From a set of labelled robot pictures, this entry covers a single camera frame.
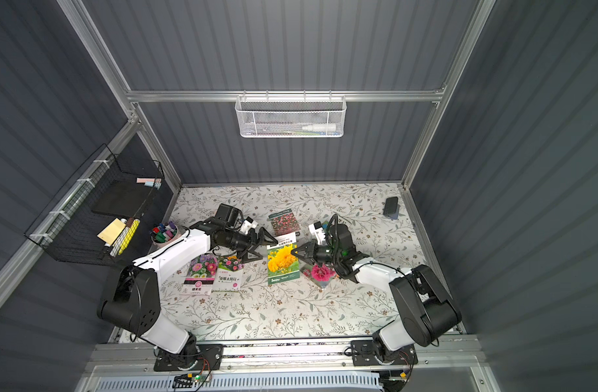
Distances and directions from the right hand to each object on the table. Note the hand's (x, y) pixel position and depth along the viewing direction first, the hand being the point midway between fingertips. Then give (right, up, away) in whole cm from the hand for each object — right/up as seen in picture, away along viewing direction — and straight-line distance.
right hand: (291, 258), depth 80 cm
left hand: (-7, +2, +2) cm, 7 cm away
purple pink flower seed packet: (-35, -9, +11) cm, 37 cm away
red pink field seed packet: (-5, +10, +26) cm, 28 cm away
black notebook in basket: (-54, +20, -1) cm, 57 cm away
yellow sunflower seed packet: (-3, -3, 0) cm, 4 cm away
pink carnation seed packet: (+10, -8, +9) cm, 16 cm away
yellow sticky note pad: (-51, +9, -11) cm, 53 cm away
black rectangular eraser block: (+43, +17, +28) cm, 54 cm away
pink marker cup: (-47, +7, +8) cm, 48 cm away
